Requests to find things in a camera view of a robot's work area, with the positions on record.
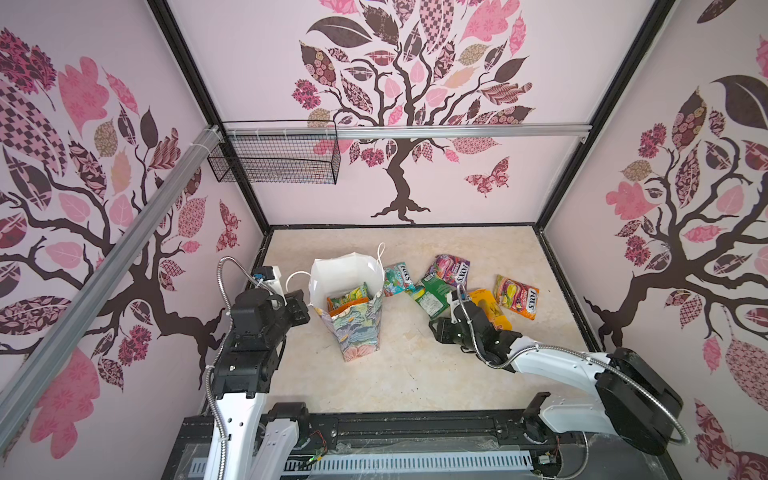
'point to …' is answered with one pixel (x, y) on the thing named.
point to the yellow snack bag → (487, 300)
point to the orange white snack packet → (340, 304)
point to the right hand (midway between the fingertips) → (432, 320)
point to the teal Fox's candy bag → (397, 279)
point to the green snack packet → (435, 300)
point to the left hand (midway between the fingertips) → (304, 297)
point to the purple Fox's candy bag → (451, 269)
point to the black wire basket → (278, 152)
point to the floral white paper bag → (346, 290)
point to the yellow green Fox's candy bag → (363, 289)
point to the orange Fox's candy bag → (518, 298)
